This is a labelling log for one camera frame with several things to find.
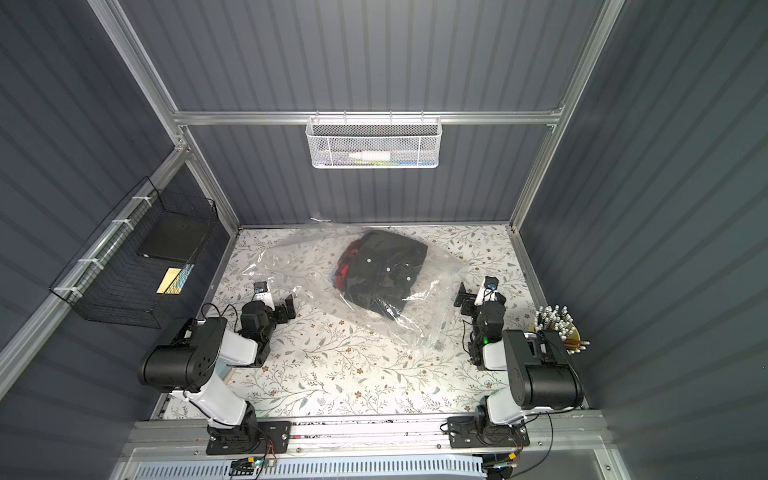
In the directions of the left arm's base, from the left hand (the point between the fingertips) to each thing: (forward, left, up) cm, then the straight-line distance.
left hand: (277, 297), depth 95 cm
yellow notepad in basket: (-14, +12, +28) cm, 33 cm away
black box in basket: (+7, +25, +21) cm, 33 cm away
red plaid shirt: (+12, -20, +1) cm, 23 cm away
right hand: (-1, -63, +6) cm, 64 cm away
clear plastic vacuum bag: (+17, -4, -4) cm, 18 cm away
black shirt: (+6, -34, +7) cm, 35 cm away
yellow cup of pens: (-16, -78, +15) cm, 81 cm away
